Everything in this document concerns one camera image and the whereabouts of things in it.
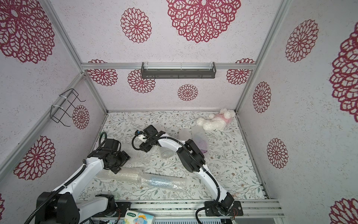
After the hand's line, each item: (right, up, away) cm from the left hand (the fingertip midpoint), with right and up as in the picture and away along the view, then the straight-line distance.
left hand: (127, 162), depth 85 cm
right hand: (+6, +10, +12) cm, 17 cm away
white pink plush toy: (+59, +25, +14) cm, 65 cm away
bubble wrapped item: (+38, +16, +23) cm, 47 cm away
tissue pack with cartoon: (+10, -22, -18) cm, 30 cm away
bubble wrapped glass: (+24, +5, +3) cm, 24 cm away
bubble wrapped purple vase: (+46, +13, +12) cm, 50 cm away
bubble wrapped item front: (+23, -9, -7) cm, 26 cm away
